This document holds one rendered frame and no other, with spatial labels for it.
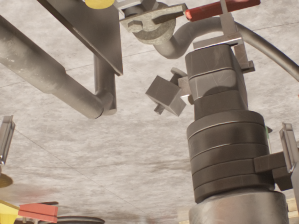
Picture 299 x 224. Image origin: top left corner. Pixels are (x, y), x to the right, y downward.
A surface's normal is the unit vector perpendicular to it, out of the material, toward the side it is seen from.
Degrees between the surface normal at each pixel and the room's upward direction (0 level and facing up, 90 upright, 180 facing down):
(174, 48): 45
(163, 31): 82
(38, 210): 90
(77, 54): 0
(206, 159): 90
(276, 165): 90
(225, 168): 90
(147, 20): 0
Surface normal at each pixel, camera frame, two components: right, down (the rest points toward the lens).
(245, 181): 0.08, -0.40
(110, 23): 0.93, -0.22
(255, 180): 0.33, -0.40
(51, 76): 0.78, 0.40
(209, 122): -0.54, -0.29
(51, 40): 0.10, 0.91
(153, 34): -0.32, -0.18
